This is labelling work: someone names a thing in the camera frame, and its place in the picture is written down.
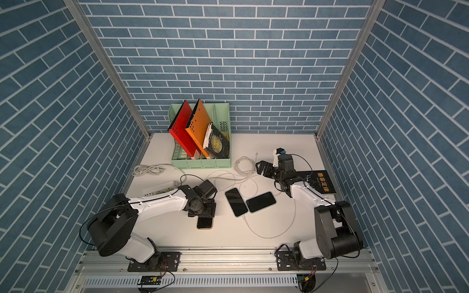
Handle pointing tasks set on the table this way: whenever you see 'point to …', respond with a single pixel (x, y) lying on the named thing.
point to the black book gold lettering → (318, 180)
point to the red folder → (178, 129)
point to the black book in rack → (215, 144)
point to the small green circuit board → (149, 280)
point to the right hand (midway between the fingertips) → (264, 166)
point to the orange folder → (198, 125)
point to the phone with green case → (261, 201)
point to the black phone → (236, 201)
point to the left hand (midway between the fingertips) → (213, 215)
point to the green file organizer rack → (220, 115)
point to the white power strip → (162, 188)
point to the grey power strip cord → (152, 169)
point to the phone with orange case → (204, 223)
